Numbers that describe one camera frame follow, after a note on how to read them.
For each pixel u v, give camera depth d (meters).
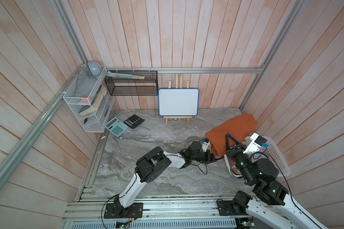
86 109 0.80
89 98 0.70
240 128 0.61
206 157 0.78
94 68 0.83
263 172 0.43
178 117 1.07
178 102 1.01
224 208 0.73
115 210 0.64
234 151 0.54
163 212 0.73
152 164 0.58
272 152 0.88
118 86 1.03
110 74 0.90
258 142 0.52
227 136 0.61
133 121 1.11
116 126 1.07
